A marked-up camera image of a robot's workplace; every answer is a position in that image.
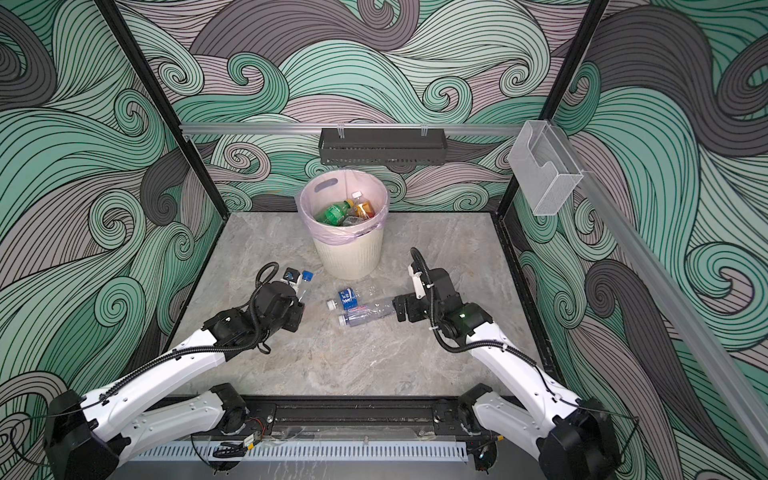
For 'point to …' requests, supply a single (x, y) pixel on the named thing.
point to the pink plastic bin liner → (335, 187)
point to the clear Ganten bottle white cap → (367, 312)
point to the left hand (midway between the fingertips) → (297, 301)
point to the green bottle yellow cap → (334, 214)
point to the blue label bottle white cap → (350, 298)
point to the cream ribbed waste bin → (349, 262)
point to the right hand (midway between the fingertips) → (410, 298)
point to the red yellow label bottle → (363, 207)
